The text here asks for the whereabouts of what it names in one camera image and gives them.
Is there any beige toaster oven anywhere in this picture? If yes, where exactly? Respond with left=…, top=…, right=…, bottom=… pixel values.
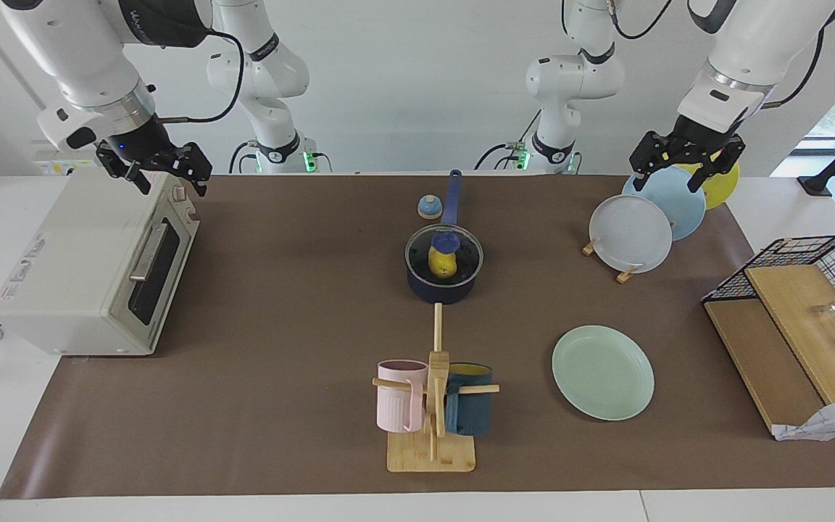
left=0, top=168, right=201, bottom=357

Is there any wooden box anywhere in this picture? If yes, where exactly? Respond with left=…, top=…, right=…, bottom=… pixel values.
left=773, top=395, right=835, bottom=442

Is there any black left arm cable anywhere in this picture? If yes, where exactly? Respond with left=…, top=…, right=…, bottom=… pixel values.
left=606, top=0, right=824, bottom=111

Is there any grey plate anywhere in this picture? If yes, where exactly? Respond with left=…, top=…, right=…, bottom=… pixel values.
left=589, top=194, right=673, bottom=275

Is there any light wooden shelf board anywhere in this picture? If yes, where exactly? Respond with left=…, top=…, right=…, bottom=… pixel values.
left=744, top=265, right=835, bottom=405

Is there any yellow lemon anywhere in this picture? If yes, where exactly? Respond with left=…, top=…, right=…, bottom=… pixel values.
left=428, top=246, right=460, bottom=281

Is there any white wall power strip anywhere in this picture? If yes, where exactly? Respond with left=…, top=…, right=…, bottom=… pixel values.
left=32, top=149, right=99, bottom=177

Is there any wooden plate rack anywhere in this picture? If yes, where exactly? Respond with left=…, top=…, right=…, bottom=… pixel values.
left=581, top=238, right=641, bottom=284

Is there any black right base cable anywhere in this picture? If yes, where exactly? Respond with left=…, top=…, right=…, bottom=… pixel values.
left=228, top=140, right=259, bottom=175

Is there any brown wooden shelf board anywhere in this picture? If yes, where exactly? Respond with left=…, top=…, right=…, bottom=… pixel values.
left=704, top=299, right=826, bottom=434

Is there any brown table mat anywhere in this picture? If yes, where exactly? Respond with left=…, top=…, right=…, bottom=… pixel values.
left=0, top=174, right=835, bottom=500

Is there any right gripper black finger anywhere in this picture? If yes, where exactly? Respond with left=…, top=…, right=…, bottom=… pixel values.
left=175, top=143, right=213, bottom=197
left=96, top=145, right=151, bottom=195

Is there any pink ribbed mug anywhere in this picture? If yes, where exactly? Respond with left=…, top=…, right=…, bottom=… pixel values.
left=376, top=360, right=429, bottom=434

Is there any black left base cable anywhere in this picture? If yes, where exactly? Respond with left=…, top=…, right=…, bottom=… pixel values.
left=474, top=109, right=543, bottom=172

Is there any mint green plate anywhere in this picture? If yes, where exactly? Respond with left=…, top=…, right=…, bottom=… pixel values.
left=552, top=324, right=656, bottom=422

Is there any dark blue saucepan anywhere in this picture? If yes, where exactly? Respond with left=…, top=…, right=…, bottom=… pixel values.
left=404, top=169, right=485, bottom=305

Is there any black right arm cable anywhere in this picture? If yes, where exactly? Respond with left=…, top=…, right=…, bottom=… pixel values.
left=157, top=28, right=246, bottom=125

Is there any yellow plate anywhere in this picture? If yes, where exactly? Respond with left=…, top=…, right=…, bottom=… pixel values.
left=678, top=161, right=741, bottom=211

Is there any light blue plate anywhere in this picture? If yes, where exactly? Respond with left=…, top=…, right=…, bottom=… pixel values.
left=621, top=165, right=708, bottom=241

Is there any wooden mug tree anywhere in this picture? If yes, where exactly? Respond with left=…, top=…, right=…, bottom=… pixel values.
left=372, top=303, right=500, bottom=473

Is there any glass lid blue knob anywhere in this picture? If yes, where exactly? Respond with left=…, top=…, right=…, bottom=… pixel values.
left=404, top=223, right=485, bottom=288

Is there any black base cable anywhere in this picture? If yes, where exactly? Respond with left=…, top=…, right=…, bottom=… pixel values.
left=474, top=109, right=543, bottom=172
left=228, top=140, right=259, bottom=175

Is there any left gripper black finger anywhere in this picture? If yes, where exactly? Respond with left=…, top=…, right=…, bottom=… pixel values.
left=629, top=132, right=672, bottom=194
left=688, top=138, right=746, bottom=194

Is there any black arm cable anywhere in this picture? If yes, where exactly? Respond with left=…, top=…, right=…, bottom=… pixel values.
left=606, top=0, right=824, bottom=111
left=157, top=28, right=246, bottom=125

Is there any dark teal mug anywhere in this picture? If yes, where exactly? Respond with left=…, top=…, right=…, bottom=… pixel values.
left=444, top=362, right=494, bottom=436

